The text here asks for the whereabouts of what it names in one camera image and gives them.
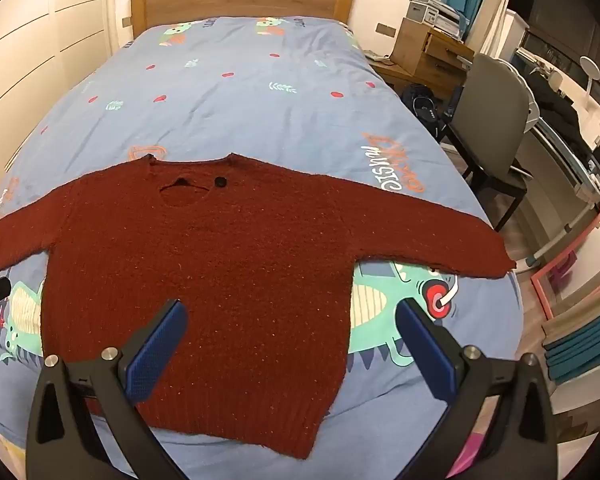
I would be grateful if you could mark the dark red knit sweater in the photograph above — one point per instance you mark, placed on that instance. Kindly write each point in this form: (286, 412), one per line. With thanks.
(230, 260)

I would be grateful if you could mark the pink item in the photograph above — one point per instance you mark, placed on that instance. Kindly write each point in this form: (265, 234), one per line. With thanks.
(472, 460)

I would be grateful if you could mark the grey chair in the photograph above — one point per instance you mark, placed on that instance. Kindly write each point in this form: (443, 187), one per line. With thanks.
(495, 110)

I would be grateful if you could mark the pink frame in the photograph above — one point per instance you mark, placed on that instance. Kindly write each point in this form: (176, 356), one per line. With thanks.
(542, 290)

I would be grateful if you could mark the white printer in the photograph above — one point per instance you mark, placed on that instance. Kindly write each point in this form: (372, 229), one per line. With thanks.
(437, 12)

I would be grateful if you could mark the blue dinosaur print blanket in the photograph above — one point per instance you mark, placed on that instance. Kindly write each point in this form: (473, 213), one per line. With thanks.
(230, 85)

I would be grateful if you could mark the papers on nightstand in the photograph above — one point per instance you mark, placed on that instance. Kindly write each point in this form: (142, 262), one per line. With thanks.
(377, 56)

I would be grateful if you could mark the white wardrobe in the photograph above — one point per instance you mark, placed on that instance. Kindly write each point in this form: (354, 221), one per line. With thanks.
(40, 35)

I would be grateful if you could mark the white desk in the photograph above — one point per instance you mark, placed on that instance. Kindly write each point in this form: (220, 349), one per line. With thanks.
(565, 160)

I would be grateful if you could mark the low wooden nightstand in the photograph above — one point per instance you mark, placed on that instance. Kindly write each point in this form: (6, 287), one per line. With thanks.
(405, 77)

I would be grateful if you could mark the wooden headboard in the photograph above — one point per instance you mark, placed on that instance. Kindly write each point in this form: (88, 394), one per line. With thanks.
(240, 0)

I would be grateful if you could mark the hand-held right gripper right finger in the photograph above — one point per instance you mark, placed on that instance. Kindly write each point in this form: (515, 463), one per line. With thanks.
(425, 355)

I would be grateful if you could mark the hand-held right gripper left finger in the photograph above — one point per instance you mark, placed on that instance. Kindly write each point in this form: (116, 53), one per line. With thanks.
(157, 350)

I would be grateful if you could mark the white round desk lamp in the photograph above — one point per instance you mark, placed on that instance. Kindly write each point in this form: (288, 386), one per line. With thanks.
(590, 67)

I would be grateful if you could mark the black backpack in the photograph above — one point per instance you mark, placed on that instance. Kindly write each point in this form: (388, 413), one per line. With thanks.
(422, 107)

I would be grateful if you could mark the teal folded cloths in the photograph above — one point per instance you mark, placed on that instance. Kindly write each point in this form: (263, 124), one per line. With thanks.
(585, 355)

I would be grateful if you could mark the wooden drawer cabinet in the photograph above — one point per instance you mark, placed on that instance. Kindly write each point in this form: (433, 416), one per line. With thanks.
(430, 55)

